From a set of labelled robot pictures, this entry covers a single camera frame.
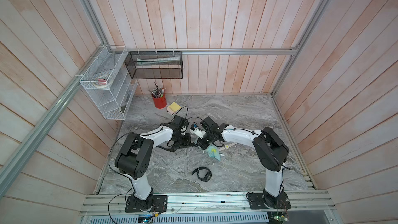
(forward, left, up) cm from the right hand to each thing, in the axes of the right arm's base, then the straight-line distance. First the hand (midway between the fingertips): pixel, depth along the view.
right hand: (197, 142), depth 93 cm
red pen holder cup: (+28, +27, +5) cm, 39 cm away
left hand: (-3, +4, 0) cm, 5 cm away
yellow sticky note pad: (+28, +17, +1) cm, 33 cm away
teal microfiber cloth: (-7, -9, +3) cm, 12 cm away
